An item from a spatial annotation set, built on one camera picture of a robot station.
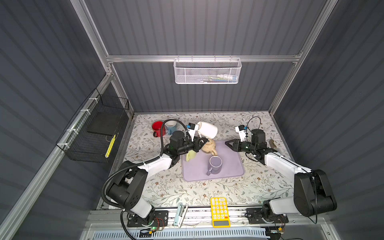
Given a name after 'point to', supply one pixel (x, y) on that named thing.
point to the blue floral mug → (170, 126)
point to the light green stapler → (180, 215)
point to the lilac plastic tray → (196, 169)
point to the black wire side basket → (89, 138)
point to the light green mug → (190, 155)
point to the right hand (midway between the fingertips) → (228, 144)
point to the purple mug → (214, 165)
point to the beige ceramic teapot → (209, 147)
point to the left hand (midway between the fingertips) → (207, 139)
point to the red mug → (156, 126)
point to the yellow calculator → (220, 212)
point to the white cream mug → (207, 130)
